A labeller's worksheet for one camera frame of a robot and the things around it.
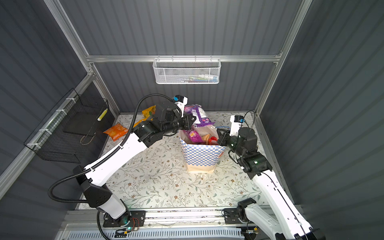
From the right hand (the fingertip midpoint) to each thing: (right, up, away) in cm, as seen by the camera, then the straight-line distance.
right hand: (219, 130), depth 70 cm
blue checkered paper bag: (-8, -14, +7) cm, 18 cm away
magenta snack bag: (-12, -4, +17) cm, 21 cm away
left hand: (-10, +6, -2) cm, 12 cm away
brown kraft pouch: (-4, -6, +27) cm, 28 cm away
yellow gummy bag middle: (-49, +9, +44) cm, 67 cm away
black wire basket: (-74, -1, +3) cm, 74 cm away
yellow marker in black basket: (-63, +8, +12) cm, 65 cm away
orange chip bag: (-67, -2, +35) cm, 76 cm away
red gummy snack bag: (-1, -7, +19) cm, 20 cm away
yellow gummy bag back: (-48, +13, +45) cm, 67 cm away
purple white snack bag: (-8, +6, +2) cm, 10 cm away
